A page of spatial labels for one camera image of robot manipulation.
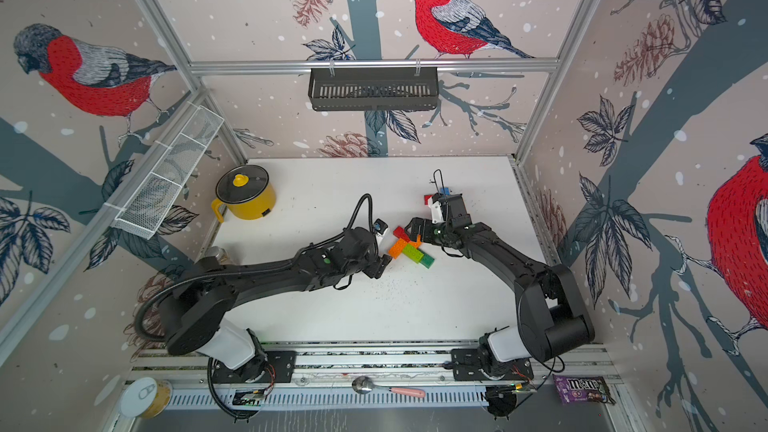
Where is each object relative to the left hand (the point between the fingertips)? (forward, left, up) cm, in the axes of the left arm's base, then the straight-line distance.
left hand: (387, 248), depth 85 cm
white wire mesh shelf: (+7, +66, +12) cm, 67 cm away
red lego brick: (+24, -14, -8) cm, 28 cm away
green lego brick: (+1, -13, -9) cm, 16 cm away
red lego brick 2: (+9, -4, -6) cm, 11 cm away
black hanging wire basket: (+55, +6, +18) cm, 58 cm away
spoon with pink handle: (-32, +5, -11) cm, 34 cm away
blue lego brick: (+27, -21, -7) cm, 35 cm away
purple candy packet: (-33, -45, -7) cm, 56 cm away
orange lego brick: (+2, -3, -6) cm, 7 cm away
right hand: (+7, -10, 0) cm, 12 cm away
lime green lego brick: (+2, -8, -7) cm, 11 cm away
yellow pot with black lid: (+21, +48, +1) cm, 52 cm away
